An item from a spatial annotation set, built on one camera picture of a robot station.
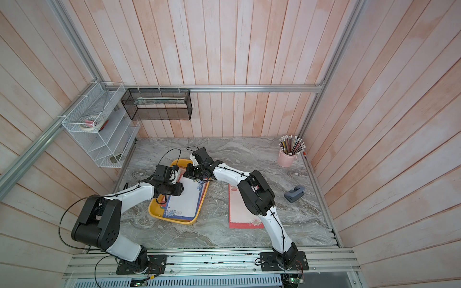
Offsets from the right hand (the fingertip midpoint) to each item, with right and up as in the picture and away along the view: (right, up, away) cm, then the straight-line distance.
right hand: (182, 175), depth 92 cm
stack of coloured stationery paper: (0, +2, -2) cm, 3 cm away
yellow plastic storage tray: (-12, -17, -5) cm, 21 cm away
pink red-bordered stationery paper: (+30, -20, -6) cm, 37 cm away
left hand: (-2, -8, +2) cm, 9 cm away
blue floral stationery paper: (+2, -16, -2) cm, 16 cm away
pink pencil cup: (+58, +7, +9) cm, 59 cm away
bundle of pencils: (+61, +17, +9) cm, 64 cm away
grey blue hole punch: (+58, -9, -3) cm, 59 cm away
